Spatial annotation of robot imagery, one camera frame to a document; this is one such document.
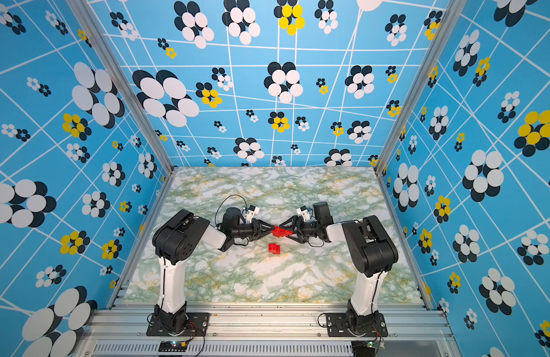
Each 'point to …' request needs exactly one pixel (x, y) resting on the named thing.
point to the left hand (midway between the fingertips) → (276, 228)
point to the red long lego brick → (279, 232)
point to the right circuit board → (366, 347)
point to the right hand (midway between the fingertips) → (286, 230)
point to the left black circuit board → (172, 346)
